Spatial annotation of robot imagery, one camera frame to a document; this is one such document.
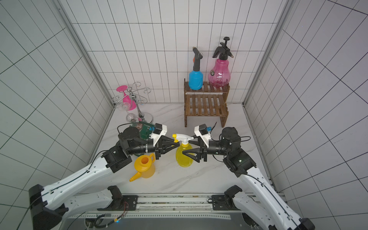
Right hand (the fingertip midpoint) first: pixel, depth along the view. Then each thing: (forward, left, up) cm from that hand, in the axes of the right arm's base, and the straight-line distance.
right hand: (181, 149), depth 59 cm
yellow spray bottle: (-3, -1, -4) cm, 5 cm away
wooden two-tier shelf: (+48, -16, -18) cm, 54 cm away
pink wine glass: (+40, +42, -10) cm, 59 cm away
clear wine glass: (+26, +35, -12) cm, 45 cm away
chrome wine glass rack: (+37, +32, -26) cm, 55 cm away
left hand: (+2, +3, -1) cm, 3 cm away
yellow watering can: (0, +20, -20) cm, 29 cm away
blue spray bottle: (+47, -5, +3) cm, 48 cm away
